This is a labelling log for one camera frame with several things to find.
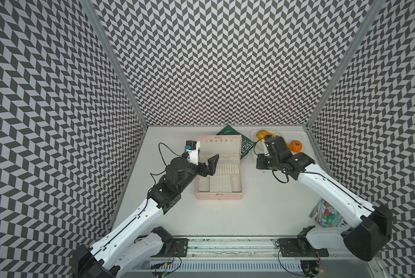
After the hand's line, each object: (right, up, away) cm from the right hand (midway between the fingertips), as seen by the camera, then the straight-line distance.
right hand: (259, 163), depth 80 cm
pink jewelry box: (-15, -11, +5) cm, 19 cm away
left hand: (-23, +5, -8) cm, 25 cm away
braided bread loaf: (+9, +14, +31) cm, 36 cm away
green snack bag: (-1, +8, +25) cm, 27 cm away
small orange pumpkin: (+28, +7, +22) cm, 36 cm away
